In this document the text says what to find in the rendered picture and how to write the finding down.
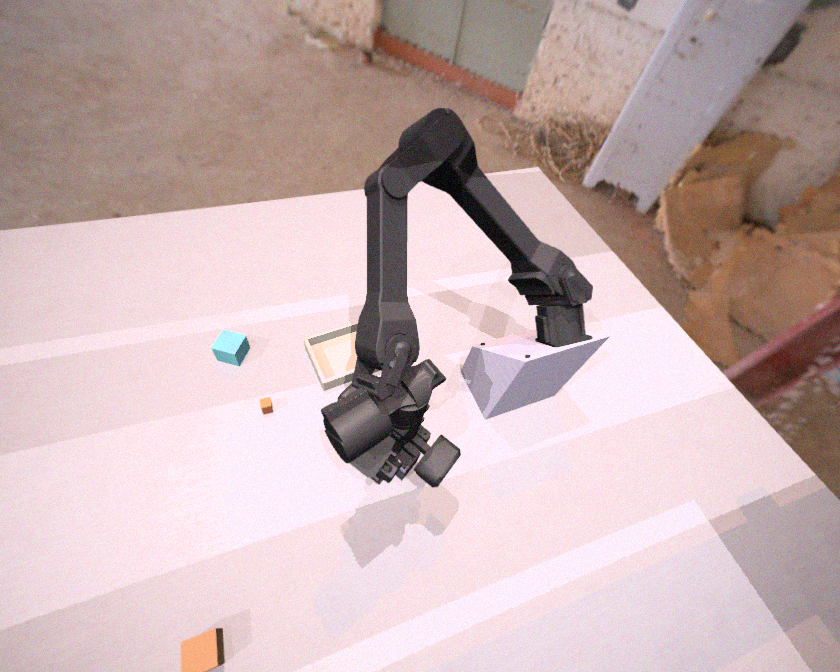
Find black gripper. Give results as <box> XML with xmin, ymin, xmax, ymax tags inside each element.
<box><xmin>392</xmin><ymin>417</ymin><xmax>461</xmax><ymax>488</ymax></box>

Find beige rectangular tray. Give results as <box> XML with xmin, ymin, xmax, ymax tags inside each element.
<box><xmin>304</xmin><ymin>321</ymin><xmax>358</xmax><ymax>391</ymax></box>

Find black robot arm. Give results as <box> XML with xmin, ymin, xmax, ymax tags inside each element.
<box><xmin>321</xmin><ymin>108</ymin><xmax>593</xmax><ymax>485</ymax></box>

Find light blue cube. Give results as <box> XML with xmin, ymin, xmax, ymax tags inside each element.
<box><xmin>212</xmin><ymin>329</ymin><xmax>250</xmax><ymax>367</ymax></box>

